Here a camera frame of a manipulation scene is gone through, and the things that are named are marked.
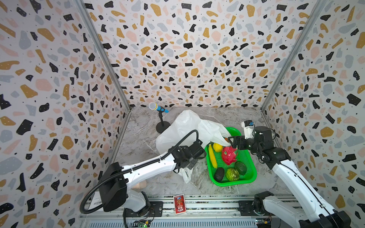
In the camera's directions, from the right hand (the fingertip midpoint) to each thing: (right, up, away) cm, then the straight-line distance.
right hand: (235, 137), depth 78 cm
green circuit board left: (-47, -42, -7) cm, 64 cm away
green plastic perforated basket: (-1, -20, +10) cm, 22 cm away
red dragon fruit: (-2, -11, +8) cm, 14 cm away
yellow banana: (-10, -14, +14) cm, 22 cm away
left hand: (-24, -11, +2) cm, 26 cm away
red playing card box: (-30, -34, -3) cm, 46 cm away
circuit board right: (+11, -43, -6) cm, 44 cm away
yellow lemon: (-7, -8, +14) cm, 18 cm away
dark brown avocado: (-8, -22, +4) cm, 24 cm away
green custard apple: (-1, -21, +1) cm, 21 cm away
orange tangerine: (-5, -1, +1) cm, 5 cm away
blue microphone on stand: (-46, +6, +28) cm, 54 cm away
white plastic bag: (-30, +8, +15) cm, 35 cm away
